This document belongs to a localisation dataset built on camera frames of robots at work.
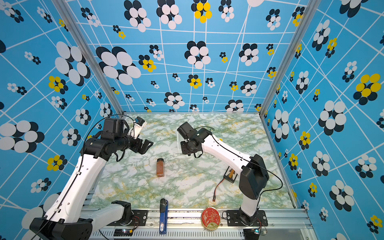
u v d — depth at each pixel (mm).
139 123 619
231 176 862
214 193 808
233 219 722
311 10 690
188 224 725
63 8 686
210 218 706
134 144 627
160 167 868
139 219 724
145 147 644
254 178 512
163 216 719
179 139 970
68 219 372
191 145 572
